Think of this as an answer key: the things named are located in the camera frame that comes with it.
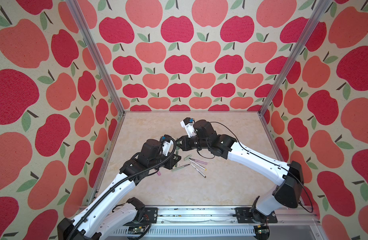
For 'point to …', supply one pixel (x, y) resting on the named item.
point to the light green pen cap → (187, 157)
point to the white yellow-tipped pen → (197, 164)
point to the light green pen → (180, 167)
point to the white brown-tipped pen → (197, 170)
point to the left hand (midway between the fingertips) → (182, 158)
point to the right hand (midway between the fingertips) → (178, 141)
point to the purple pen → (199, 161)
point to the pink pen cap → (159, 173)
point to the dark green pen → (177, 148)
